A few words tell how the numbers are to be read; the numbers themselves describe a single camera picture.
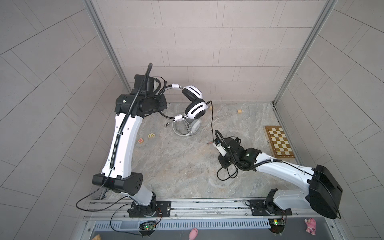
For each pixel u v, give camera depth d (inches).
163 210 27.9
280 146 35.9
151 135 37.9
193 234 25.2
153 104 16.6
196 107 23.1
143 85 18.5
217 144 27.9
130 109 15.9
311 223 25.8
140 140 36.8
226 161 27.8
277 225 26.7
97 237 24.8
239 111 44.1
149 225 25.3
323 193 15.4
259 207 28.0
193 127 36.8
